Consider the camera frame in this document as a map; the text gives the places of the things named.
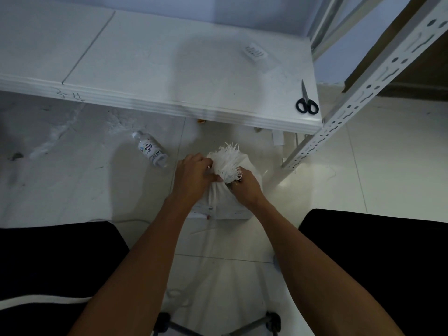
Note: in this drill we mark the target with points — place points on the person's left hand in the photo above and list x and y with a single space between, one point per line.
192 178

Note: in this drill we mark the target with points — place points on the person's right hand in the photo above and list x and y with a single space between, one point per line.
250 190

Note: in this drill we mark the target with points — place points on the white woven sack parcel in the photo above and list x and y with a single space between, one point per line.
224 206

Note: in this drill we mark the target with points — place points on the white shelf board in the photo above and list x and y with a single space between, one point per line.
140 59

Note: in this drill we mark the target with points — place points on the person's left forearm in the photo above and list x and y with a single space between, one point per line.
140 272

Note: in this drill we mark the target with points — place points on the person's right forearm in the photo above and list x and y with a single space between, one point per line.
315 276

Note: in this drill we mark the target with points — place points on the person's right leg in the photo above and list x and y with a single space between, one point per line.
385 258

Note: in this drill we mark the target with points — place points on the person's leg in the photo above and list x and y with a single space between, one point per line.
385 258
52 258

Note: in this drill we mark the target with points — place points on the person's left leg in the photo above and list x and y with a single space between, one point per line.
52 258

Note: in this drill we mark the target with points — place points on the white perforated shelf upright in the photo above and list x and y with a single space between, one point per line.
378 80

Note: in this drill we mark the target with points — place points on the clear plastic bottle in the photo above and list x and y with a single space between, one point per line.
149 148

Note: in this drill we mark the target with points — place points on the small orange object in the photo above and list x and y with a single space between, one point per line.
201 121

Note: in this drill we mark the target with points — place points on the white paper tag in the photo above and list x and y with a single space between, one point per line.
278 138

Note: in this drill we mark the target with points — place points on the clear bag with white label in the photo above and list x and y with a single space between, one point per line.
255 50

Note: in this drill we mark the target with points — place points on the black metal stool base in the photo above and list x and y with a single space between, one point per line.
162 320

